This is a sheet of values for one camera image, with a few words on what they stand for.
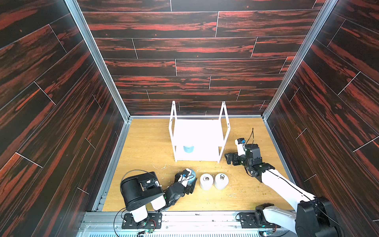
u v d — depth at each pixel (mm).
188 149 934
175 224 720
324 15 687
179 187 664
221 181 802
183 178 715
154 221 708
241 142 753
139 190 498
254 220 725
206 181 800
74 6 663
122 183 473
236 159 767
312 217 401
